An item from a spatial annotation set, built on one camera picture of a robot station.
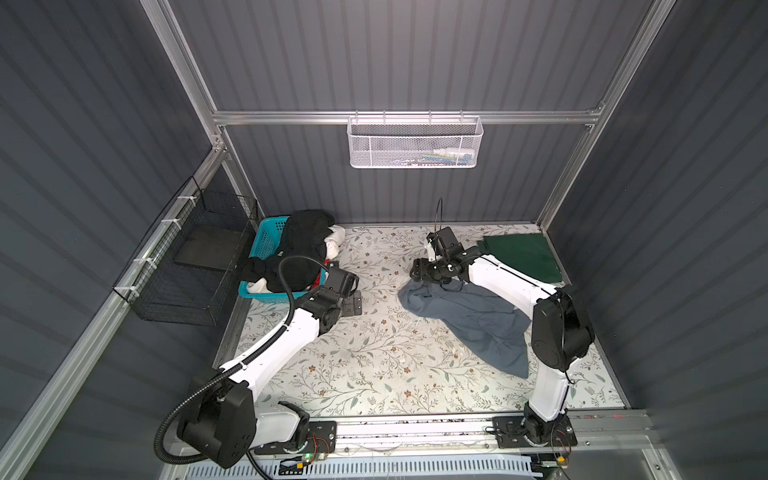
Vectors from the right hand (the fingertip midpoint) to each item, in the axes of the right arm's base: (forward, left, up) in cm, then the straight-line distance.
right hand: (421, 274), depth 92 cm
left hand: (-10, +24, +1) cm, 26 cm away
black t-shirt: (-9, +32, +17) cm, 37 cm away
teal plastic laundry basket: (+16, +54, -2) cm, 56 cm away
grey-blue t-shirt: (-15, -21, -6) cm, 27 cm away
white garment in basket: (-4, +49, 0) cm, 50 cm away
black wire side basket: (-10, +60, +18) cm, 63 cm away
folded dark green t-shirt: (+17, -41, -10) cm, 45 cm away
